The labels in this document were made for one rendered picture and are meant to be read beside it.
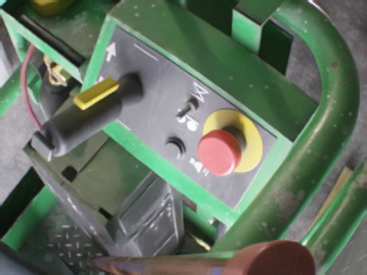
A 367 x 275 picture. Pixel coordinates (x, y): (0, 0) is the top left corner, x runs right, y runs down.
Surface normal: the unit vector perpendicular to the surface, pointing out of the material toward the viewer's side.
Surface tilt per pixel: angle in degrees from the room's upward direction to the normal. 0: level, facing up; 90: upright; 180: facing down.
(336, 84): 27
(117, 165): 0
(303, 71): 0
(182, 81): 58
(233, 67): 0
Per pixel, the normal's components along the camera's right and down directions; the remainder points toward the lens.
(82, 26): -0.03, -0.38
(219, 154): -0.55, 0.41
